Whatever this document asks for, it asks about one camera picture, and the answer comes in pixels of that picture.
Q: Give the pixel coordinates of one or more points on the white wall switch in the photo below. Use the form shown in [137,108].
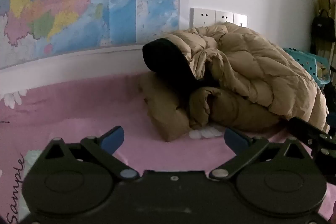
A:
[240,19]

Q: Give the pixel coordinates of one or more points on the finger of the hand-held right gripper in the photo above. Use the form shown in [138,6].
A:
[307,132]

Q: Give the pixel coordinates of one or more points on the pink printed bed sheet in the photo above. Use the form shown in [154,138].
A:
[78,108]

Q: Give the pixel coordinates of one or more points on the tan down jacket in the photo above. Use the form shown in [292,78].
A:
[262,69]

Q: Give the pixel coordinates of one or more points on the teal plastic basket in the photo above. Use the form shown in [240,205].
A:
[312,64]

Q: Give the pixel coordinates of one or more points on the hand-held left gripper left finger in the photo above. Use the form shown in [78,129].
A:
[113,138]

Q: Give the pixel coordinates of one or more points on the white wall socket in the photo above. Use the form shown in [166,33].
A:
[202,16]
[224,17]

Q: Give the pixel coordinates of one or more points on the black handbag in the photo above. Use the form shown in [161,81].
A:
[323,26]

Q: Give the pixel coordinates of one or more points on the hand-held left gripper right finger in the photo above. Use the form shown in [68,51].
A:
[235,140]

